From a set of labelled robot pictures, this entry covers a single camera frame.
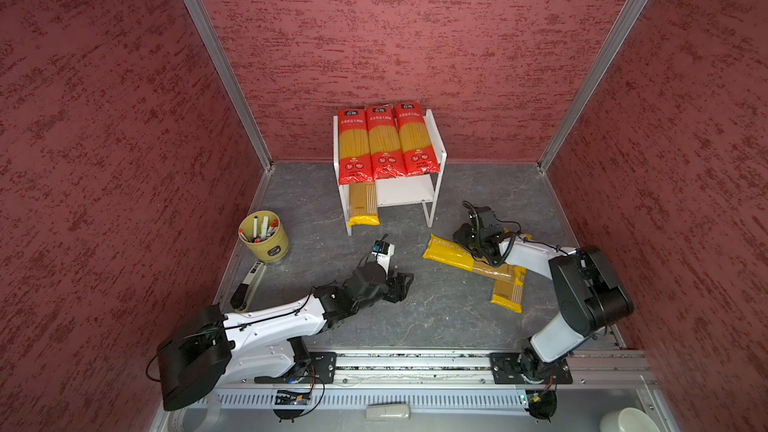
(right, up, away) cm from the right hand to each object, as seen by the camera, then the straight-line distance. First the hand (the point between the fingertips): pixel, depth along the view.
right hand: (453, 242), depth 96 cm
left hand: (-17, -8, -16) cm, 24 cm away
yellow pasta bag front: (-29, +13, -11) cm, 33 cm away
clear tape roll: (-62, -33, -32) cm, 77 cm away
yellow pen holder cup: (-59, +3, -7) cm, 60 cm away
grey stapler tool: (-63, -13, -14) cm, 65 cm away
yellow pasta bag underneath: (+14, -13, -11) cm, 22 cm away
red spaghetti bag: (-29, +24, -23) cm, 45 cm away
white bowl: (+30, -32, -34) cm, 56 cm away
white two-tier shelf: (-11, +18, -4) cm, 21 cm away
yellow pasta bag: (-2, -2, -1) cm, 4 cm away
